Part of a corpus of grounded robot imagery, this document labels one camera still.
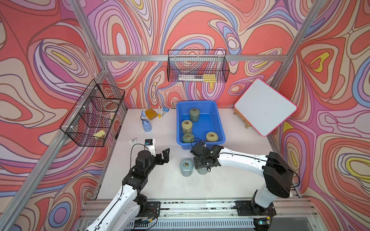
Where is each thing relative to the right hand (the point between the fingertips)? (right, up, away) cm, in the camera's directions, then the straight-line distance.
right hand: (203, 166), depth 84 cm
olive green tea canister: (-10, +23, +15) cm, 29 cm away
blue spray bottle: (-39, +24, +17) cm, 48 cm away
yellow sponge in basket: (-54, +20, -12) cm, 59 cm away
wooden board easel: (+35, +25, +22) cm, 48 cm away
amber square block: (-38, +33, +28) cm, 57 cm away
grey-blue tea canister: (-10, +1, -5) cm, 11 cm away
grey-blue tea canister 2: (0, -3, +1) cm, 4 cm away
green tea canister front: (-9, +16, +7) cm, 20 cm away
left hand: (-23, +10, -4) cm, 26 cm away
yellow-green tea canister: (+6, +17, +7) cm, 19 cm away
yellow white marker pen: (-32, +34, +31) cm, 56 cm away
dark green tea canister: (-4, +32, +24) cm, 40 cm away
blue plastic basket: (+7, +20, +23) cm, 32 cm away
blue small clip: (-28, +36, +35) cm, 58 cm away
